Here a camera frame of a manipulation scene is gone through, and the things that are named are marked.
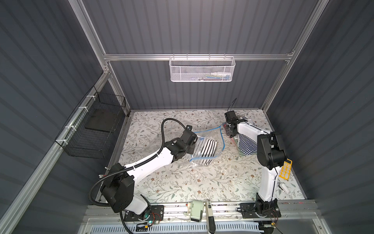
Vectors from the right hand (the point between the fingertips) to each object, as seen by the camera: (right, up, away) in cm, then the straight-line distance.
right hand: (236, 129), depth 101 cm
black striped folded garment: (-21, -15, -5) cm, 26 cm away
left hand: (-32, -8, -18) cm, 38 cm away
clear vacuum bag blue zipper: (-45, -1, +5) cm, 45 cm away
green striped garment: (-2, -8, -5) cm, 9 cm away
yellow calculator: (+25, -25, -15) cm, 38 cm away
